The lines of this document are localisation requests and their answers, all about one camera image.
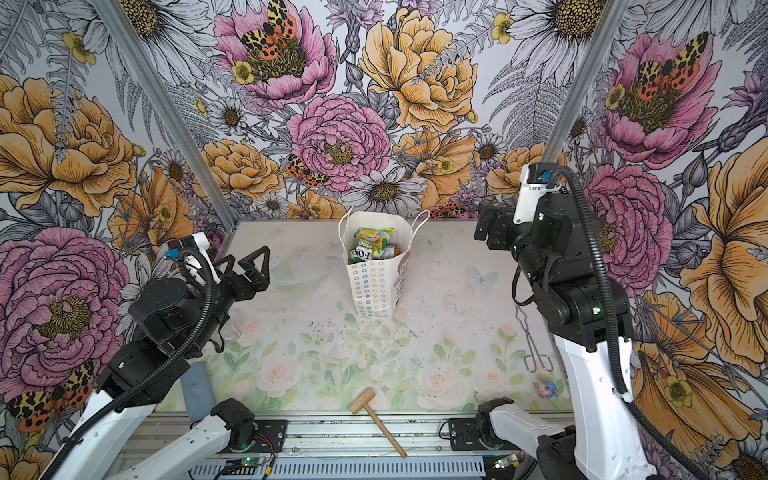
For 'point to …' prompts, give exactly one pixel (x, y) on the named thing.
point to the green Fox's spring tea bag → (372, 244)
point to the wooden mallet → (363, 400)
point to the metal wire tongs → (530, 361)
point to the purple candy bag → (391, 251)
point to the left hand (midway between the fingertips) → (254, 263)
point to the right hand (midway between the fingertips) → (499, 216)
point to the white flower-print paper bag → (376, 283)
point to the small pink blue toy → (547, 390)
